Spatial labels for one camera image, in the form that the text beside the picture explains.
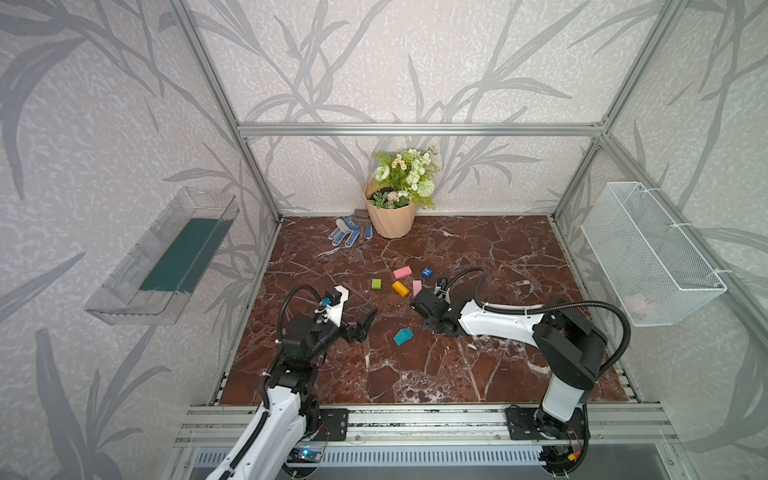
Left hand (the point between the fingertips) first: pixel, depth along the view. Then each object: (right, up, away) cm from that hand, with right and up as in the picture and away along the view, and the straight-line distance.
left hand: (366, 295), depth 77 cm
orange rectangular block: (+9, -2, +22) cm, 23 cm away
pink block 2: (+14, -1, +22) cm, 27 cm away
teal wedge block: (+10, -13, +9) cm, 19 cm away
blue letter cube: (+18, +3, +25) cm, 31 cm away
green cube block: (0, 0, +22) cm, 22 cm away
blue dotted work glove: (-4, +18, +38) cm, 42 cm away
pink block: (+9, +3, +25) cm, 27 cm away
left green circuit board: (-14, -37, -7) cm, 40 cm away
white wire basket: (+63, +8, -15) cm, 65 cm away
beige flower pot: (+5, +20, +27) cm, 34 cm away
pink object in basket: (+68, -1, -5) cm, 68 cm away
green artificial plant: (+10, +34, +16) cm, 39 cm away
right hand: (+19, -7, +15) cm, 25 cm away
